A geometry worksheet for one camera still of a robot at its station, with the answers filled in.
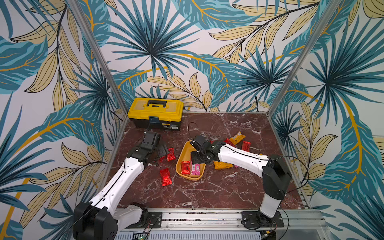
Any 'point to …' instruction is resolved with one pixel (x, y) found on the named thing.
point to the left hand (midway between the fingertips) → (161, 152)
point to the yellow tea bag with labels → (237, 138)
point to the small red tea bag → (227, 141)
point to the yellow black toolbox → (156, 113)
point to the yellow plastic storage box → (185, 155)
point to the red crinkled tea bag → (246, 146)
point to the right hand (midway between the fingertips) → (194, 158)
